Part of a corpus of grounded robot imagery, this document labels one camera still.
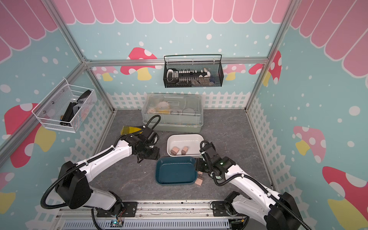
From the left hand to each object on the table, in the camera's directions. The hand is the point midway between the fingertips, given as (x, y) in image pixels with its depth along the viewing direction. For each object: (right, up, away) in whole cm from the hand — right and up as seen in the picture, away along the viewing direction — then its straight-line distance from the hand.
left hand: (154, 158), depth 83 cm
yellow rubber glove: (-25, +16, +21) cm, 36 cm away
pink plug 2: (+18, +3, +10) cm, 20 cm away
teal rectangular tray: (+12, -9, +4) cm, 16 cm away
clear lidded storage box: (+10, +27, +14) cm, 32 cm away
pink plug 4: (+26, -13, -1) cm, 29 cm away
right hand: (+25, -4, -2) cm, 25 cm away
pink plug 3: (+27, -10, +2) cm, 29 cm away
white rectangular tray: (+23, +7, +20) cm, 31 cm away
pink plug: (+11, +2, +11) cm, 16 cm away
